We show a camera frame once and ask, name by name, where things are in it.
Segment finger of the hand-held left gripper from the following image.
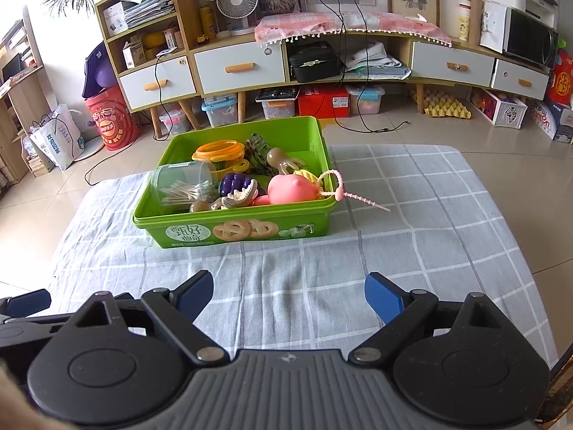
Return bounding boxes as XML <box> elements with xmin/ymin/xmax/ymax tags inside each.
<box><xmin>0</xmin><ymin>289</ymin><xmax>52</xmax><ymax>321</ymax></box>
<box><xmin>0</xmin><ymin>316</ymin><xmax>74</xmax><ymax>345</ymax></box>

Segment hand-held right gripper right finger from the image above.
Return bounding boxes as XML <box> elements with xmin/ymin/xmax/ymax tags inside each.
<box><xmin>350</xmin><ymin>272</ymin><xmax>515</xmax><ymax>365</ymax></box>

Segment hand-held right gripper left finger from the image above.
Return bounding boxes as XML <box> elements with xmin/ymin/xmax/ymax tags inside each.
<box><xmin>72</xmin><ymin>270</ymin><xmax>230</xmax><ymax>364</ymax></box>

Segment green plastic storage box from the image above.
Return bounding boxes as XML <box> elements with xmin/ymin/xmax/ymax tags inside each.
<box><xmin>133</xmin><ymin>115</ymin><xmax>337</xmax><ymax>249</ymax></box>

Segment small tan squid toy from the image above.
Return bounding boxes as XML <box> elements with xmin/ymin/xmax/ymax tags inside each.
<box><xmin>190</xmin><ymin>199</ymin><xmax>225</xmax><ymax>214</ymax></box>

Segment pink beaded strap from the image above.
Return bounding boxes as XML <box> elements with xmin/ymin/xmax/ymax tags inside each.
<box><xmin>318</xmin><ymin>168</ymin><xmax>391</xmax><ymax>212</ymax></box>

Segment clear cotton swab jar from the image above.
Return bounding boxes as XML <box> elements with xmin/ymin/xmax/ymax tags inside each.
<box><xmin>150</xmin><ymin>161</ymin><xmax>218</xmax><ymax>207</ymax></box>

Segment purple toy grapes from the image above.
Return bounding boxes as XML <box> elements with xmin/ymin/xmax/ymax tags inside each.
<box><xmin>218</xmin><ymin>172</ymin><xmax>258</xmax><ymax>198</ymax></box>

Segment yellow toy pot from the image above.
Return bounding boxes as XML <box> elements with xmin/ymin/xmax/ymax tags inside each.
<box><xmin>192</xmin><ymin>150</ymin><xmax>250</xmax><ymax>173</ymax></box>

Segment pink pig toy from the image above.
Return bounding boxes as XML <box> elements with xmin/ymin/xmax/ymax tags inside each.
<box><xmin>253</xmin><ymin>175</ymin><xmax>321</xmax><ymax>207</ymax></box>

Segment yellow green toy corn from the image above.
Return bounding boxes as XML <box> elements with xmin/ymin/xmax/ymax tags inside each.
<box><xmin>293</xmin><ymin>168</ymin><xmax>327</xmax><ymax>200</ymax></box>

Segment orange pumpkin-shaped toy bowl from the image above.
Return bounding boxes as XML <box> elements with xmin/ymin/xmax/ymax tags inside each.
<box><xmin>196</xmin><ymin>140</ymin><xmax>246</xmax><ymax>163</ymax></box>

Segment leopard hair claw clip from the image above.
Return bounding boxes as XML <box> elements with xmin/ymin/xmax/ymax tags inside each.
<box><xmin>244</xmin><ymin>133</ymin><xmax>280</xmax><ymax>175</ymax></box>

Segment large tan squid toy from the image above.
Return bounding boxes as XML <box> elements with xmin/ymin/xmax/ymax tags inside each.
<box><xmin>266</xmin><ymin>147</ymin><xmax>307</xmax><ymax>175</ymax></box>

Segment grey checked sheet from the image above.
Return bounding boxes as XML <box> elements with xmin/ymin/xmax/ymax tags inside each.
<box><xmin>47</xmin><ymin>143</ymin><xmax>560</xmax><ymax>368</ymax></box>

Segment white paper bag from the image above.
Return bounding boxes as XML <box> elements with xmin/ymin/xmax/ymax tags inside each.
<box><xmin>29</xmin><ymin>104</ymin><xmax>86</xmax><ymax>172</ymax></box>

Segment clear storage box pink contents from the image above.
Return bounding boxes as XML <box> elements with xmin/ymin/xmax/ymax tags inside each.
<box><xmin>159</xmin><ymin>107</ymin><xmax>191</xmax><ymax>136</ymax></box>

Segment clear storage box blue lid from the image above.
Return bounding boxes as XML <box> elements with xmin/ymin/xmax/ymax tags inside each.
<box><xmin>201</xmin><ymin>95</ymin><xmax>239</xmax><ymax>128</ymax></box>

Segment wooden side shelf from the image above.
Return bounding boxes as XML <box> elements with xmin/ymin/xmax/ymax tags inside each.
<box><xmin>0</xmin><ymin>18</ymin><xmax>50</xmax><ymax>184</ymax></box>

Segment red printed bucket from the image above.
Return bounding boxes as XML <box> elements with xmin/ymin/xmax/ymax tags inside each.
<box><xmin>85</xmin><ymin>86</ymin><xmax>141</xmax><ymax>152</ymax></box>

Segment clear storage box white lid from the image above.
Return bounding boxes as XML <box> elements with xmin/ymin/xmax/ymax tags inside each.
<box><xmin>347</xmin><ymin>85</ymin><xmax>386</xmax><ymax>116</ymax></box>

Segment yellow egg tray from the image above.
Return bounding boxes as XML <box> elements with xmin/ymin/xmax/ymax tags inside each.
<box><xmin>423</xmin><ymin>87</ymin><xmax>473</xmax><ymax>119</ymax></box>

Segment red flat box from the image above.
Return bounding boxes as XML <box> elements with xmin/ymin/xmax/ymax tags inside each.
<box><xmin>298</xmin><ymin>85</ymin><xmax>350</xmax><ymax>119</ymax></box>

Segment clear storage box dark lid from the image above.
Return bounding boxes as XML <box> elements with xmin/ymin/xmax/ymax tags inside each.
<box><xmin>256</xmin><ymin>87</ymin><xmax>300</xmax><ymax>121</ymax></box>

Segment white printed carton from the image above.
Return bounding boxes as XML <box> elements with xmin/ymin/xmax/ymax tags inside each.
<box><xmin>470</xmin><ymin>87</ymin><xmax>529</xmax><ymax>130</ymax></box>

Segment stack of folded cloths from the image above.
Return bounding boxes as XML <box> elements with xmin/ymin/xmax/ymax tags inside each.
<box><xmin>346</xmin><ymin>40</ymin><xmax>411</xmax><ymax>80</ymax></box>

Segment white red carton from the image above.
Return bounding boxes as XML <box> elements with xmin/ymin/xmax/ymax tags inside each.
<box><xmin>528</xmin><ymin>101</ymin><xmax>573</xmax><ymax>142</ymax></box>

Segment black case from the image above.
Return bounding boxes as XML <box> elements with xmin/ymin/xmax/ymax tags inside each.
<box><xmin>289</xmin><ymin>41</ymin><xmax>345</xmax><ymax>83</ymax></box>

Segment pink lace cloth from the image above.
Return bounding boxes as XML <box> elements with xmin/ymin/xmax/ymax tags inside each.
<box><xmin>254</xmin><ymin>10</ymin><xmax>454</xmax><ymax>48</ymax></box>

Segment stack of papers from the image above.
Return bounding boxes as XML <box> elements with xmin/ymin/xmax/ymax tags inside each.
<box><xmin>123</xmin><ymin>0</ymin><xmax>173</xmax><ymax>28</ymax></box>

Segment wooden cabinet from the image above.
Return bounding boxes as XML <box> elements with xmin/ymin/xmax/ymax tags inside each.
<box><xmin>94</xmin><ymin>0</ymin><xmax>553</xmax><ymax>139</ymax></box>

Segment white desk fan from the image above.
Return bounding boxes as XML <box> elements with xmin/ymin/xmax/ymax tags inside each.
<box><xmin>217</xmin><ymin>0</ymin><xmax>260</xmax><ymax>37</ymax></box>

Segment white microwave oven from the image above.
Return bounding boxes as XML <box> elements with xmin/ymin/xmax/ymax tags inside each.
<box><xmin>479</xmin><ymin>0</ymin><xmax>560</xmax><ymax>70</ymax></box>

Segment tall red white bottle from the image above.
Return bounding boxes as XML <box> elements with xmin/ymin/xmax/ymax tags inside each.
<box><xmin>457</xmin><ymin>0</ymin><xmax>476</xmax><ymax>41</ymax></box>

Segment white drawer orange handle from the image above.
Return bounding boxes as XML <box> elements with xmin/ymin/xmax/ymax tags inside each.
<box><xmin>193</xmin><ymin>40</ymin><xmax>287</xmax><ymax>96</ymax></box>
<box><xmin>491</xmin><ymin>59</ymin><xmax>550</xmax><ymax>101</ymax></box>
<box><xmin>119</xmin><ymin>56</ymin><xmax>198</xmax><ymax>110</ymax></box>

